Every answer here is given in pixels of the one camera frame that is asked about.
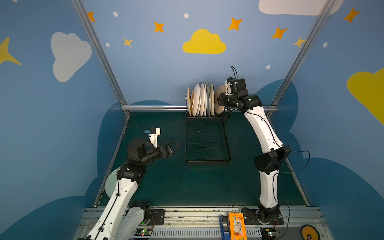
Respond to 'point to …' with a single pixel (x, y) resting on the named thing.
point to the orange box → (236, 226)
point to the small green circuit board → (143, 232)
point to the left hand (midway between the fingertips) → (176, 144)
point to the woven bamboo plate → (188, 102)
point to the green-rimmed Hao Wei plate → (194, 111)
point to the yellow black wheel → (309, 232)
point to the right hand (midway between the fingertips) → (219, 96)
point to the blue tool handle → (224, 227)
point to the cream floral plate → (212, 99)
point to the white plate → (205, 108)
